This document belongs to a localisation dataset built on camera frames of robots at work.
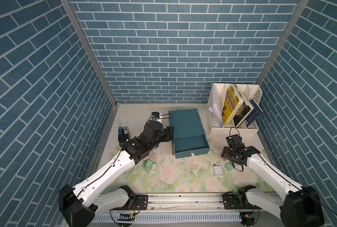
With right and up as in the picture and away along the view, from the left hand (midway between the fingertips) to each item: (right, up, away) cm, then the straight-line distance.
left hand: (174, 129), depth 73 cm
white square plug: (+27, -26, +12) cm, 39 cm away
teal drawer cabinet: (+8, -4, +1) cm, 9 cm away
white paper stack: (+26, +7, +13) cm, 30 cm away
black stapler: (-34, -5, +24) cm, 42 cm away
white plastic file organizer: (+32, +23, +30) cm, 49 cm away
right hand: (+33, -17, +13) cm, 39 cm away
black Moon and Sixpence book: (+47, +12, +21) cm, 53 cm away
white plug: (-12, -24, +11) cm, 29 cm away
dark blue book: (+56, +10, +23) cm, 62 cm away
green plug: (-16, -22, +12) cm, 30 cm away
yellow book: (+39, +17, +20) cm, 47 cm away
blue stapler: (-37, -7, +24) cm, 45 cm away
